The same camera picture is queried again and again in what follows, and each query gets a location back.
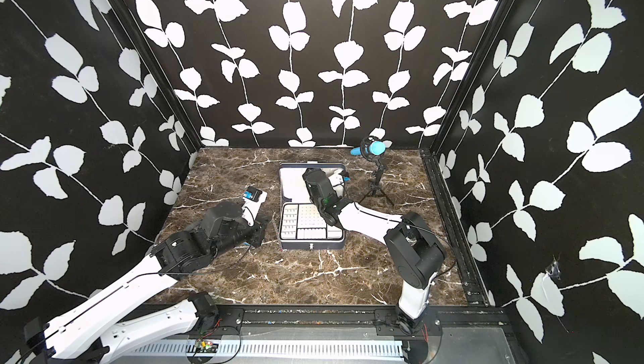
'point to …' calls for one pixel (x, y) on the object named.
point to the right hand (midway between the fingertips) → (302, 169)
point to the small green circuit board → (209, 346)
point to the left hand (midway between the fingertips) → (272, 214)
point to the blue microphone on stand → (369, 148)
